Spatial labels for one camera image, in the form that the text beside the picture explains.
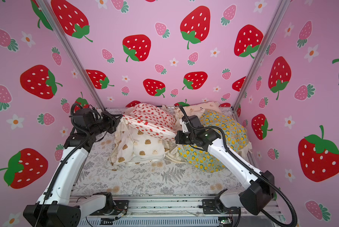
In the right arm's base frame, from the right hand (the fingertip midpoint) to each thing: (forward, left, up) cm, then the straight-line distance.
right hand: (172, 139), depth 75 cm
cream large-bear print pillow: (+2, +26, -13) cm, 29 cm away
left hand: (+6, +26, +12) cm, 29 cm away
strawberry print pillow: (+13, +14, -1) cm, 19 cm away
